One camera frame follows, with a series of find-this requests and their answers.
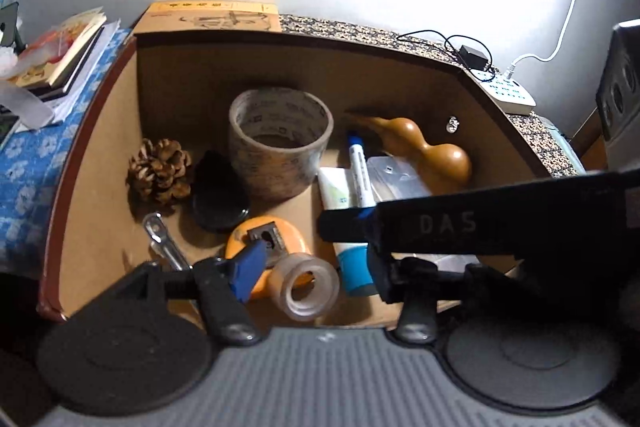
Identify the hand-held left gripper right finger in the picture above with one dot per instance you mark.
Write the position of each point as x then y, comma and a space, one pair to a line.
417, 313

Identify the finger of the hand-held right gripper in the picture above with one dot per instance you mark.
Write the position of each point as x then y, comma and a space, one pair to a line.
345, 223

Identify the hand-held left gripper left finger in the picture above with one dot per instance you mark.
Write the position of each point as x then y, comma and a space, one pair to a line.
247, 269

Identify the white tube with blue cap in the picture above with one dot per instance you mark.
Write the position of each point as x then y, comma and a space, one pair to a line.
332, 187

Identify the small clear tape roll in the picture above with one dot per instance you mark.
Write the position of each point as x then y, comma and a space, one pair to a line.
285, 292

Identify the blue marker pen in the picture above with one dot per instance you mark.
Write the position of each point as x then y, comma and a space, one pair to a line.
361, 172

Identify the clear plastic case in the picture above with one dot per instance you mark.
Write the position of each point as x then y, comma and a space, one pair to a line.
400, 179

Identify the brown wooden gourd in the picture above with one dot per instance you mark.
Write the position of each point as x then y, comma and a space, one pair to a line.
442, 159

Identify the brown cardboard box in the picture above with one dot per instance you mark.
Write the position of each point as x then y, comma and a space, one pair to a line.
300, 67

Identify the orange tape measure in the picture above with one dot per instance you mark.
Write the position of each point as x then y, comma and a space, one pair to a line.
292, 237

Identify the black round dish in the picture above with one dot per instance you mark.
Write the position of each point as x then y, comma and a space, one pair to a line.
217, 202

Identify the large packing tape roll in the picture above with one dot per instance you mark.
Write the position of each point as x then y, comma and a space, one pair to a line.
275, 172

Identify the metal clip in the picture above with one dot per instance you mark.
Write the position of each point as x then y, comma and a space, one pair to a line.
157, 234

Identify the brown wooden cabinet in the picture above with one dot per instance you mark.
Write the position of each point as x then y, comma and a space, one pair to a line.
590, 152

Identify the white power strip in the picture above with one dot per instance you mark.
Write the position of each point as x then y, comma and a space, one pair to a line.
510, 97

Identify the large pine cone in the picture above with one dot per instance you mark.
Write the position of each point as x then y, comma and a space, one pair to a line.
160, 169

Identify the grey speaker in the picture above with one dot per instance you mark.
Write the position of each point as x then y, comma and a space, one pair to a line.
622, 82

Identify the blue floral cloth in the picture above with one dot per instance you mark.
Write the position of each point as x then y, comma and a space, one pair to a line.
30, 187

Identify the yellow book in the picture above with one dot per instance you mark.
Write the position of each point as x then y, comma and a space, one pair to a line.
210, 19

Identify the white plastic bag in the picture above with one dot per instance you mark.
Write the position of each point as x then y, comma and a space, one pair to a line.
27, 107

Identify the stack of books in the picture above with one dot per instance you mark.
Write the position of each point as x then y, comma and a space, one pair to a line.
70, 52

